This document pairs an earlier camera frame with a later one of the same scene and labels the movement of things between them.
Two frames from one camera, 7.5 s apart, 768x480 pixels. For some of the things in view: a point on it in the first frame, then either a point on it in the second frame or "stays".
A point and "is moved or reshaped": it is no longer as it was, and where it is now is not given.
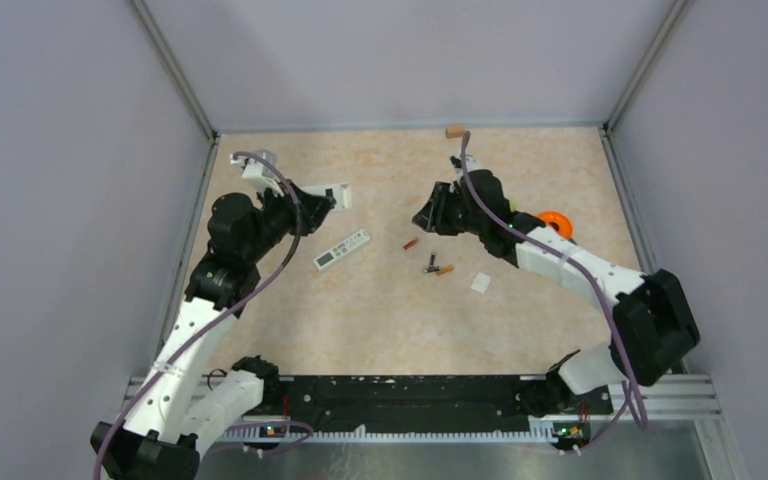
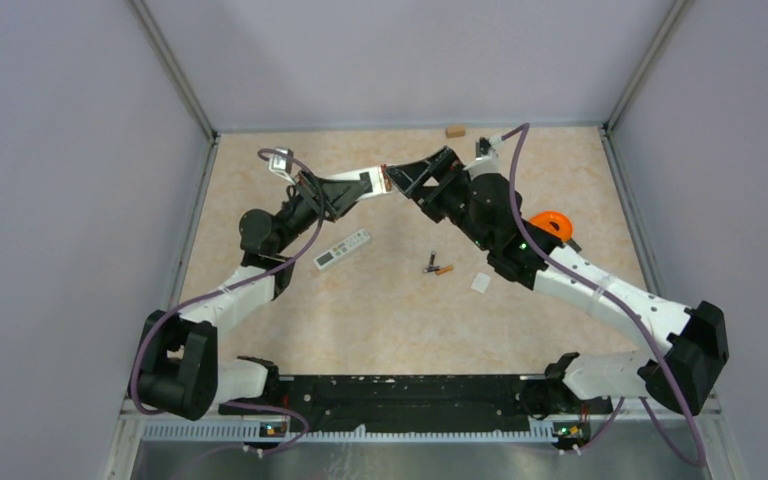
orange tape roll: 563,224 stays
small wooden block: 454,131 stays
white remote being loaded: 341,193 is moved or reshaped
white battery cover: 481,283 stays
